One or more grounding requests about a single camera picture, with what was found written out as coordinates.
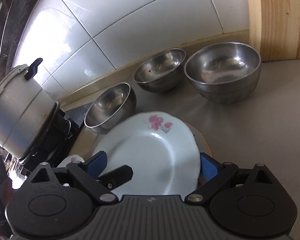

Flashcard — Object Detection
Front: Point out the orange-rimmed floral plate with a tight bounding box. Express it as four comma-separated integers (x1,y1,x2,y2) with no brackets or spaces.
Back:
185,122,212,157

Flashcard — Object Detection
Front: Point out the steel bowl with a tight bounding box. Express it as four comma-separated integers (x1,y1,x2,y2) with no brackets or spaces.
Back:
184,42,262,104
133,48,188,93
84,83,137,134

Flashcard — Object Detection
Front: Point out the black glass gas stove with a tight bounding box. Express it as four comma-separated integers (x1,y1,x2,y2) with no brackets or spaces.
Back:
5,102,91,178

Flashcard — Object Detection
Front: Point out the large aluminium steamer pot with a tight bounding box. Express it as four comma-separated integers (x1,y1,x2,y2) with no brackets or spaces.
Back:
0,58,56,159

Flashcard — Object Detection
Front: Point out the wooden knife block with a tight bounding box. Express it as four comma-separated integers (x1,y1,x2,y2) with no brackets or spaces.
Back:
248,0,300,62

